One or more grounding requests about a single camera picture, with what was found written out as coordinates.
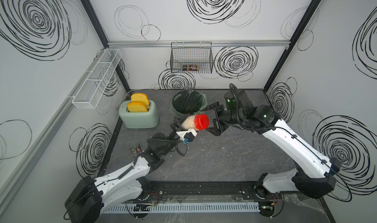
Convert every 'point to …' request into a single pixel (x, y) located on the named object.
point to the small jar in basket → (193, 68)
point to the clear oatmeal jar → (189, 123)
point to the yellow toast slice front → (136, 107)
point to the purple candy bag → (136, 150)
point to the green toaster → (140, 120)
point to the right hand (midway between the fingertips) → (200, 117)
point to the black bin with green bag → (187, 102)
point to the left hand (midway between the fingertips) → (189, 117)
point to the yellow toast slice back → (140, 97)
